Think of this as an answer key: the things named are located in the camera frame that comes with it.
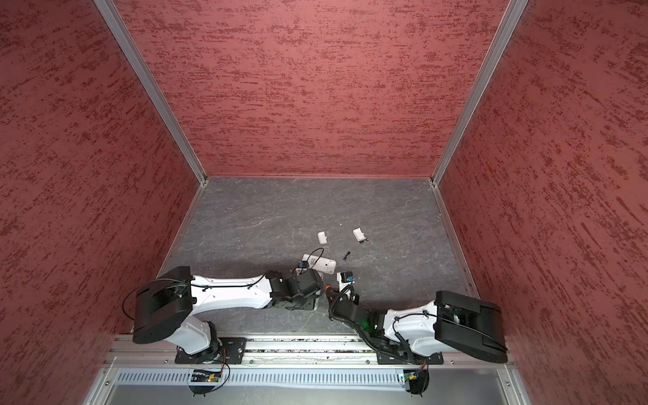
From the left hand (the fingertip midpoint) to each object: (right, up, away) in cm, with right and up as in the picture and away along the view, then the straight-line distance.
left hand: (308, 308), depth 83 cm
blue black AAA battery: (+15, +16, +13) cm, 25 cm away
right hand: (+6, +2, 0) cm, 7 cm away
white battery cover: (+19, +23, +19) cm, 35 cm away
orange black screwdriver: (+7, +5, +1) cm, 9 cm away
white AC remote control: (+4, +13, +9) cm, 16 cm away
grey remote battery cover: (+4, +22, +17) cm, 28 cm away
